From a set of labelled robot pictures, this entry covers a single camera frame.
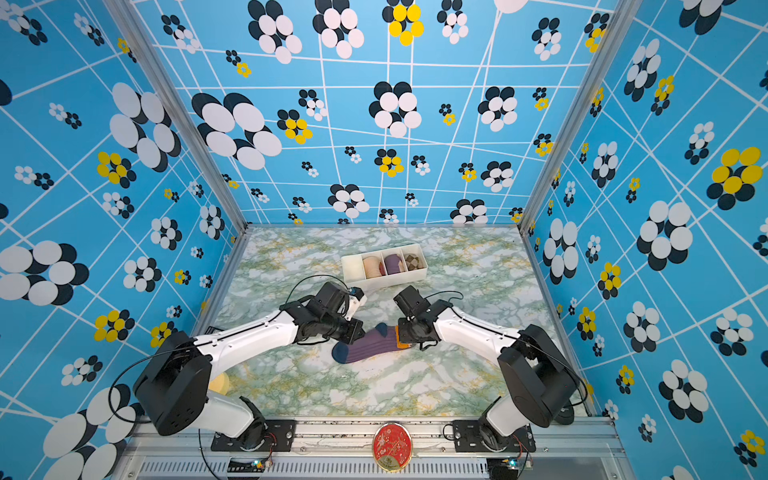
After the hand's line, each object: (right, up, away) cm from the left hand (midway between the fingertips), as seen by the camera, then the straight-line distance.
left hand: (367, 333), depth 84 cm
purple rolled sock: (+7, +19, +19) cm, 28 cm away
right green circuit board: (+34, -28, -14) cm, 46 cm away
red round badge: (+7, -23, -15) cm, 28 cm away
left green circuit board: (-28, -29, -12) cm, 42 cm away
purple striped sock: (+4, -3, +6) cm, 8 cm away
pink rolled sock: (0, +18, +16) cm, 24 cm away
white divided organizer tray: (+4, +19, +17) cm, 26 cm away
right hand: (+12, -1, +4) cm, 13 cm away
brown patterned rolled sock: (+14, +20, +19) cm, 31 cm away
